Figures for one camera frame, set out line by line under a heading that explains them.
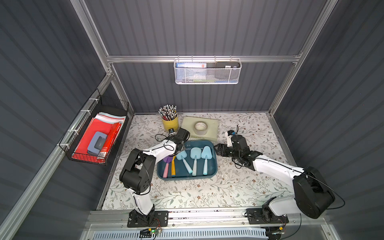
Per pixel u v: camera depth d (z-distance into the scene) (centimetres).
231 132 79
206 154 96
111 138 69
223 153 77
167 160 94
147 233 72
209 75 93
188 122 112
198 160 94
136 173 50
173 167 89
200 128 105
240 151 67
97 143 67
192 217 75
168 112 96
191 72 91
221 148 78
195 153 97
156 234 70
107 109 80
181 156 96
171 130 86
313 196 43
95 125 75
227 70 83
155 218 72
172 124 100
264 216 66
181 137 75
